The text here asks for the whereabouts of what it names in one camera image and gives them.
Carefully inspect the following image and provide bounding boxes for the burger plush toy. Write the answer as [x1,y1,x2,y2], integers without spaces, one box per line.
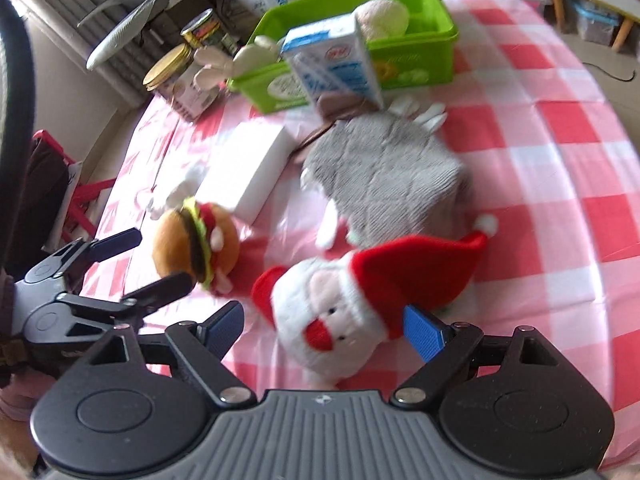
[152,197,240,295]

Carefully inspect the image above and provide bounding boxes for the santa claus plush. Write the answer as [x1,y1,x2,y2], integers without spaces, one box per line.
[250,214,498,388]

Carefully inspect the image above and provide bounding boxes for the white foam block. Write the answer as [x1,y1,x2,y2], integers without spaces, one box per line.
[195,118,296,224]

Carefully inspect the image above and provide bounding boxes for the grey quilted cloth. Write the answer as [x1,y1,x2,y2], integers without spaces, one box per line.
[300,112,472,248]

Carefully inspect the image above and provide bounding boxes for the beige bunny plush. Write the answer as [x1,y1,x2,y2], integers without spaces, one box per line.
[193,36,281,91]

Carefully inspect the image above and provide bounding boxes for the white gloves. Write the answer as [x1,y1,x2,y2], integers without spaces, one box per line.
[387,94,448,133]

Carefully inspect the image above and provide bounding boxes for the red stool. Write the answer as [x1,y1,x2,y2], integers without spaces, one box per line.
[34,130,116,252]

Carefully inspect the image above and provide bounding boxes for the red white checkered tablecloth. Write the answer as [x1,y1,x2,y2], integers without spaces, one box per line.
[82,0,639,467]

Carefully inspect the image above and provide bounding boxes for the gold lid cookie jar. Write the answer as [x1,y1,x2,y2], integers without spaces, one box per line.
[143,44,220,122]

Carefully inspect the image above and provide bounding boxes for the black yellow drink can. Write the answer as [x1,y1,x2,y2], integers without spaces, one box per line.
[180,9,239,56]

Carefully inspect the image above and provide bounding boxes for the blue white milk carton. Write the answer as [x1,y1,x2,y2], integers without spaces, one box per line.
[281,13,384,107]

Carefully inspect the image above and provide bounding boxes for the green plastic bin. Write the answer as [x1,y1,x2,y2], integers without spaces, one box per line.
[227,0,458,114]

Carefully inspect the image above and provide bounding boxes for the clear plastic storage box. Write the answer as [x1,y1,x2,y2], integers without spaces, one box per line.
[563,0,620,47]

